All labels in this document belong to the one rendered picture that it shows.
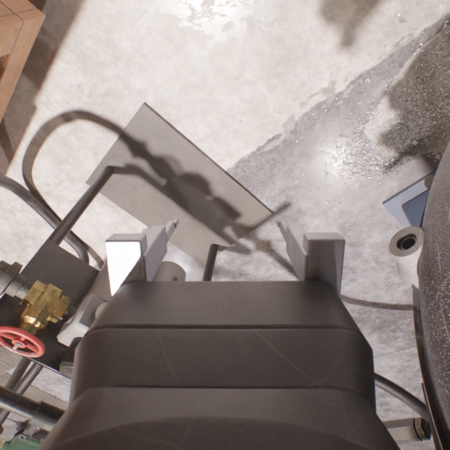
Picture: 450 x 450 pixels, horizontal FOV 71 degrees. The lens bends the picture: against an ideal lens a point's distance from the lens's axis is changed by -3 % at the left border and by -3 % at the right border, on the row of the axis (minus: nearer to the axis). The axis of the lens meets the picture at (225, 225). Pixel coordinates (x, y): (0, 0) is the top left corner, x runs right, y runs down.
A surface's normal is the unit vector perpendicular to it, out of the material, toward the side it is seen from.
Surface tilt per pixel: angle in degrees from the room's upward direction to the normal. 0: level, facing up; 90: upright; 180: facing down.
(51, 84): 0
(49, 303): 60
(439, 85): 4
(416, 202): 90
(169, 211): 0
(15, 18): 90
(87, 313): 90
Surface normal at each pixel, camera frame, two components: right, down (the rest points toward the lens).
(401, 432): -0.73, -0.16
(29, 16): 0.67, -0.52
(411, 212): -0.74, -0.57
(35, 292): 0.51, -0.13
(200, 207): -0.13, 0.63
